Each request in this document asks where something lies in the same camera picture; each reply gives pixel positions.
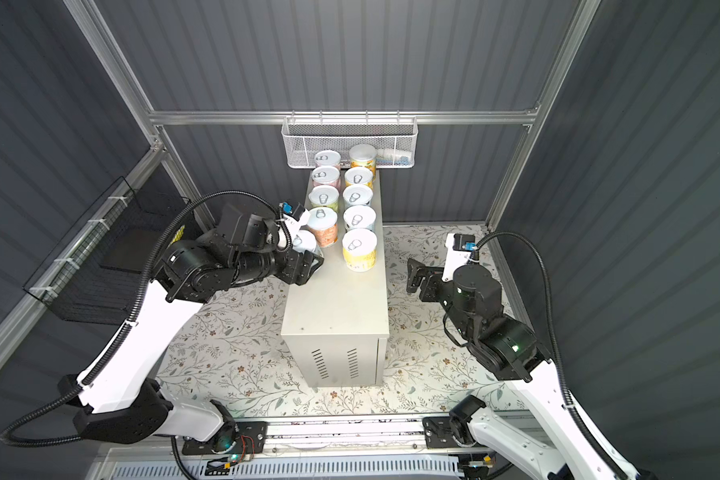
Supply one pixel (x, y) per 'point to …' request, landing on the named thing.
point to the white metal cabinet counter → (335, 328)
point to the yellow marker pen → (178, 235)
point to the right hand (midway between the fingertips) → (431, 264)
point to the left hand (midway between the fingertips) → (308, 251)
